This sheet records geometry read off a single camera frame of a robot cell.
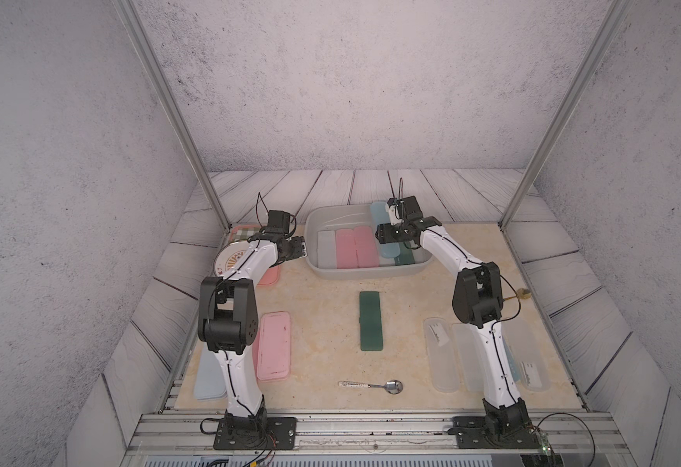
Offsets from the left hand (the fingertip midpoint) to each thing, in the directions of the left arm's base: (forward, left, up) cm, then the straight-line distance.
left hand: (300, 248), depth 99 cm
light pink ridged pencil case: (-31, +7, -10) cm, 33 cm away
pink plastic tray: (-2, +13, -13) cm, 18 cm away
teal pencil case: (-38, -62, -10) cm, 73 cm away
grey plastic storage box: (+22, -11, -6) cm, 26 cm away
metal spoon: (-42, -27, -10) cm, 51 cm away
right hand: (+7, -30, +1) cm, 30 cm away
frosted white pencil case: (+7, -8, -9) cm, 14 cm away
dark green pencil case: (+2, -37, -8) cm, 38 cm away
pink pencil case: (+7, -15, -9) cm, 19 cm away
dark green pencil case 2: (-24, -23, -11) cm, 35 cm away
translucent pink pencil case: (+7, -23, -9) cm, 26 cm away
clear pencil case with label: (-32, -43, -11) cm, 55 cm away
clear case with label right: (-33, -68, -11) cm, 76 cm away
